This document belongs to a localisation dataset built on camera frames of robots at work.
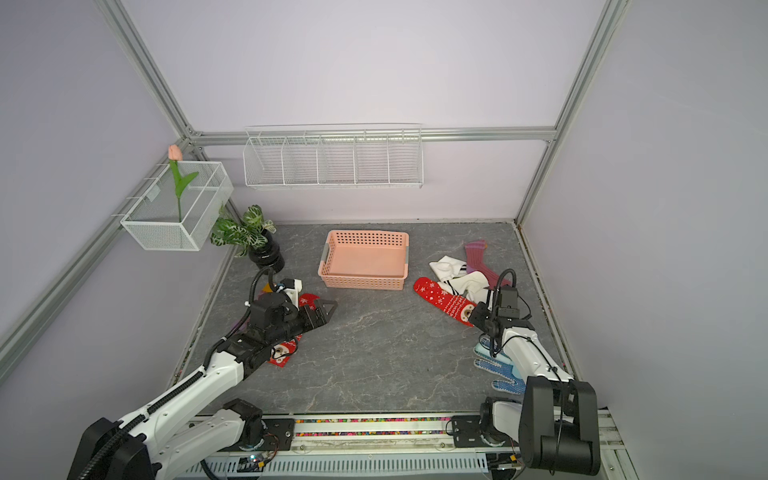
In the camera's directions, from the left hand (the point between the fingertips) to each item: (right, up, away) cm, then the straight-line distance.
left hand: (329, 310), depth 81 cm
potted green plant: (-24, +21, +6) cm, 32 cm away
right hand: (+44, -2, +10) cm, 45 cm away
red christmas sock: (+37, -1, +15) cm, 40 cm away
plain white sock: (+36, +11, +24) cm, 45 cm away
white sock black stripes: (+45, +5, +19) cm, 49 cm away
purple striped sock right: (+48, +13, +27) cm, 56 cm away
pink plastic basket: (+7, +13, +26) cm, 30 cm away
